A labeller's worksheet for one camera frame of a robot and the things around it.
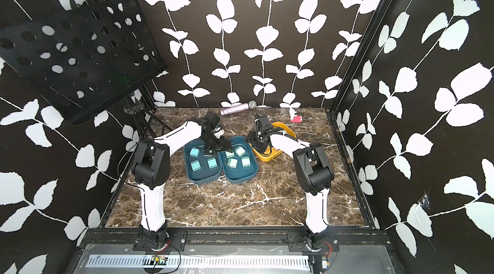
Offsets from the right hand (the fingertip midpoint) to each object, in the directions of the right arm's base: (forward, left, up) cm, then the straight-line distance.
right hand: (245, 140), depth 96 cm
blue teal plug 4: (-10, +17, -5) cm, 20 cm away
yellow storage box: (-8, -12, -2) cm, 14 cm away
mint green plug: (-5, +8, -5) cm, 11 cm away
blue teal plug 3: (-12, +24, -5) cm, 27 cm away
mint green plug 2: (-2, +3, -6) cm, 7 cm away
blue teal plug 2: (-5, +20, -5) cm, 21 cm away
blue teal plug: (-4, +27, -5) cm, 27 cm away
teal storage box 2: (-12, +22, -6) cm, 25 cm away
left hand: (-5, +9, -1) cm, 10 cm away
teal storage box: (-10, +2, -7) cm, 12 cm away
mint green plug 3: (-8, 0, -6) cm, 10 cm away
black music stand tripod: (+1, +43, +21) cm, 48 cm away
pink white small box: (+21, -31, -7) cm, 38 cm away
